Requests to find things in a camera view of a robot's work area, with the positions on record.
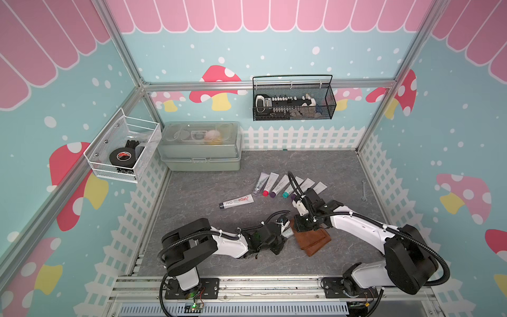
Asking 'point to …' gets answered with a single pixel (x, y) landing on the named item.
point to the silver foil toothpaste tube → (263, 179)
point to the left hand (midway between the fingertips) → (282, 241)
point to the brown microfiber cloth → (312, 240)
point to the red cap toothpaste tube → (272, 179)
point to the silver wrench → (364, 197)
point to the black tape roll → (123, 156)
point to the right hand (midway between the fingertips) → (294, 226)
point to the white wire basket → (142, 135)
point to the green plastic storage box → (197, 146)
